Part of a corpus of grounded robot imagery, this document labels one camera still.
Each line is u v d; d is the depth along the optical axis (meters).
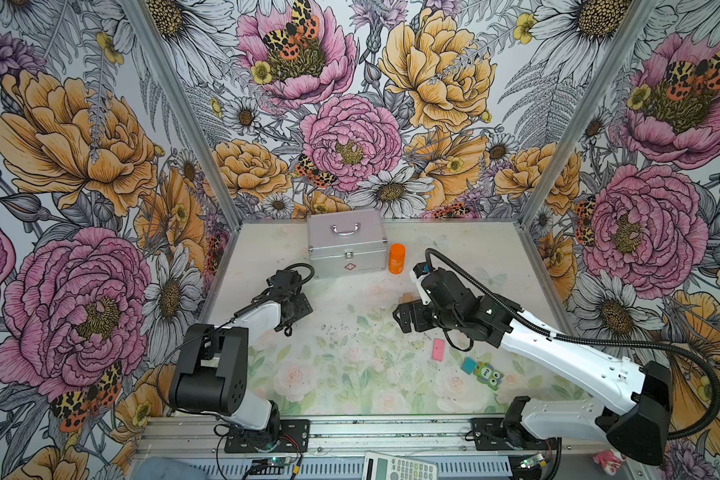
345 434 0.76
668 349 0.41
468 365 0.85
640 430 0.38
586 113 0.90
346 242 0.94
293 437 0.73
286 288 0.79
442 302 0.56
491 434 0.74
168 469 0.68
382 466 0.70
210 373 0.45
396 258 1.02
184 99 0.87
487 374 0.83
